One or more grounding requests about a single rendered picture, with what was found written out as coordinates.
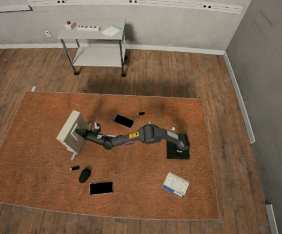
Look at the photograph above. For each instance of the black computer mouse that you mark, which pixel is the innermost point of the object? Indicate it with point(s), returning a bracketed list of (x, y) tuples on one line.
[(85, 174)]

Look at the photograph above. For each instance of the white and blue printed card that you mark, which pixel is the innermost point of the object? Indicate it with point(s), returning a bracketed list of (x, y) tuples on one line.
[(176, 184)]

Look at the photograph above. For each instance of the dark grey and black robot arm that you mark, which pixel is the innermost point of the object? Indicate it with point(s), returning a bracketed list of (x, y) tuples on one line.
[(148, 134)]

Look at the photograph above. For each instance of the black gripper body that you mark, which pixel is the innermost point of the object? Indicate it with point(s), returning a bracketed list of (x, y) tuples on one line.
[(89, 135)]

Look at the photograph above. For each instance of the white wall plate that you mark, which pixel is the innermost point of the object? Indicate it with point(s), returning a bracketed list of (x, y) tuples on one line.
[(75, 135)]

